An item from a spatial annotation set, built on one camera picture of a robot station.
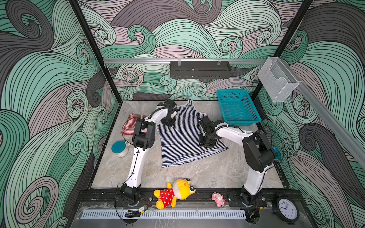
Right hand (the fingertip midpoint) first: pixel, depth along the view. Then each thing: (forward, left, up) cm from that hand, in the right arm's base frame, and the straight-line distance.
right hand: (201, 145), depth 91 cm
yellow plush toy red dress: (-27, +13, +6) cm, 30 cm away
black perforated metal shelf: (+42, +1, +30) cm, 51 cm away
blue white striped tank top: (+3, +14, -2) cm, 14 cm away
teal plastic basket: (+37, -34, -4) cm, 51 cm away
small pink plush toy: (-30, -6, +2) cm, 31 cm away
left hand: (+19, +23, -1) cm, 30 cm away
